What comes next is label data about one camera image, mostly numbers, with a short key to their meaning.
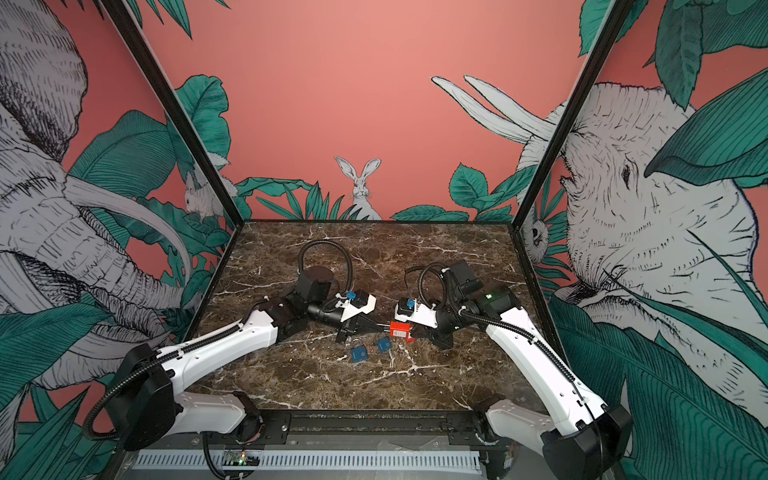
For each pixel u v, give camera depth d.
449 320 0.60
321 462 0.70
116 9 0.68
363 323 0.67
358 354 0.86
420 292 0.98
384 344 0.88
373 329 0.69
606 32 0.72
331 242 0.56
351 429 0.76
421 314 0.60
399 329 0.66
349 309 0.61
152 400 0.40
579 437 0.37
